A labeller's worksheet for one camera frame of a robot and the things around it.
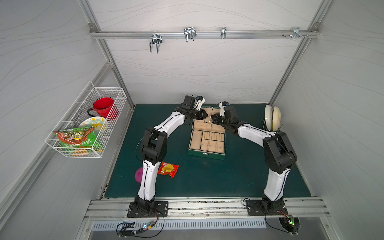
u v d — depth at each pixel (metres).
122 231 0.68
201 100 0.88
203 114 0.86
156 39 0.78
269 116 0.93
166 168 0.85
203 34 0.78
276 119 0.93
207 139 0.95
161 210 0.73
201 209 0.75
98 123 0.67
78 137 0.55
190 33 0.77
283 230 0.68
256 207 0.73
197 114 0.85
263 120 0.94
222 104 0.88
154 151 0.57
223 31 0.72
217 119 0.86
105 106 0.67
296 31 0.77
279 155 0.51
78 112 0.65
